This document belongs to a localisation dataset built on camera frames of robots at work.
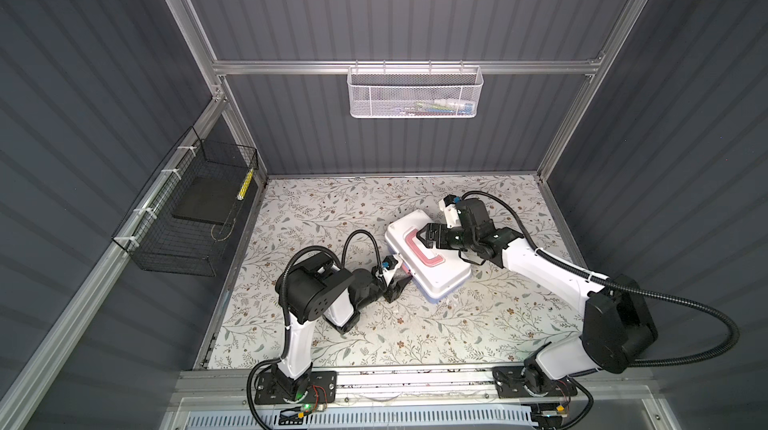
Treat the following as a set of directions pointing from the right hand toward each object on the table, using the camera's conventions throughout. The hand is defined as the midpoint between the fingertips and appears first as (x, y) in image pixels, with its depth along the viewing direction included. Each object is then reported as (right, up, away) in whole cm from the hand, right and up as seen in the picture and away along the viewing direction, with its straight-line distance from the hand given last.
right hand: (430, 237), depth 85 cm
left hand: (-7, -11, +6) cm, 14 cm away
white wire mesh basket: (-1, +56, +38) cm, 68 cm away
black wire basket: (-62, +5, -13) cm, 64 cm away
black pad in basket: (-58, +11, -8) cm, 60 cm away
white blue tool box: (0, -9, -3) cm, 10 cm away
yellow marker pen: (-51, +15, -4) cm, 54 cm away
